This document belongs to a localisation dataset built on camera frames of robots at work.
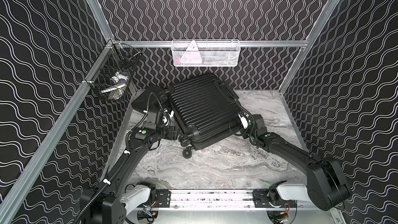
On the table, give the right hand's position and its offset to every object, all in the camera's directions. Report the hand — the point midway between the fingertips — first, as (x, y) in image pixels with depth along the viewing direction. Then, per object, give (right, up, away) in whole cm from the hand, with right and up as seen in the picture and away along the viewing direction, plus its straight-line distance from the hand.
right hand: (246, 124), depth 91 cm
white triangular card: (-32, +40, -2) cm, 51 cm away
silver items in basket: (-73, +22, -5) cm, 76 cm away
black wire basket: (-76, +26, -7) cm, 80 cm away
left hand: (-41, 0, -11) cm, 42 cm away
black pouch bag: (-60, +16, +19) cm, 65 cm away
